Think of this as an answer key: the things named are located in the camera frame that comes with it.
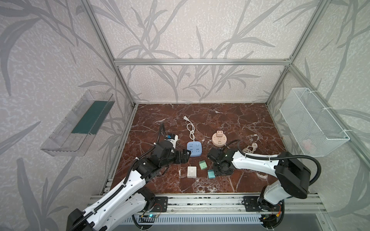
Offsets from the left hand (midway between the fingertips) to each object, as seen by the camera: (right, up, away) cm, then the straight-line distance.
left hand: (186, 149), depth 76 cm
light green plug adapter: (+9, -12, +10) cm, 18 cm away
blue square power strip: (+5, -3, +16) cm, 17 cm away
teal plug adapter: (+14, -16, +6) cm, 22 cm away
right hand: (+18, -14, +9) cm, 24 cm away
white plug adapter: (+3, -15, +7) cm, 17 cm away
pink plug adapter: (+21, +6, +18) cm, 28 cm away
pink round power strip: (+21, 0, +20) cm, 29 cm away
